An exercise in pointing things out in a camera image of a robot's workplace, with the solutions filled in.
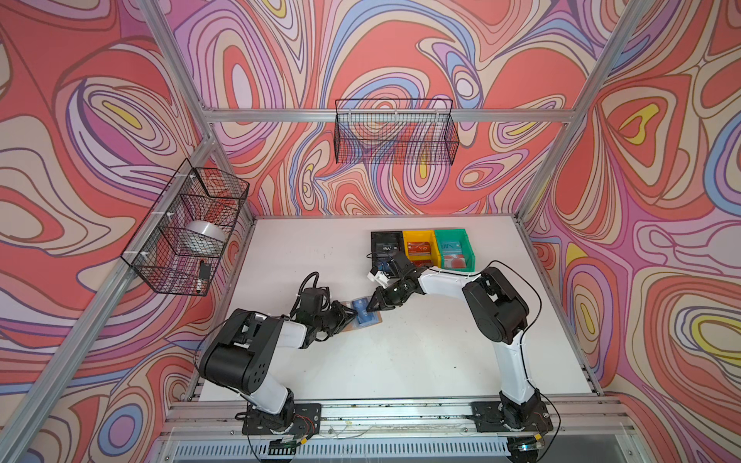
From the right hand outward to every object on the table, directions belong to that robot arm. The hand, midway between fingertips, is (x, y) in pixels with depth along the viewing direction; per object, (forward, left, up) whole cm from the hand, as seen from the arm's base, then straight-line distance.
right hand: (373, 313), depth 92 cm
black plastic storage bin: (+26, -5, +2) cm, 27 cm away
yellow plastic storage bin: (+26, -19, +1) cm, 32 cm away
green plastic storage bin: (+22, -32, +2) cm, 39 cm away
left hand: (0, +4, +2) cm, 5 cm away
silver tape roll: (+6, +41, +33) cm, 53 cm away
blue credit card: (-2, +3, 0) cm, 3 cm away
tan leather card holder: (-4, +5, 0) cm, 7 cm away
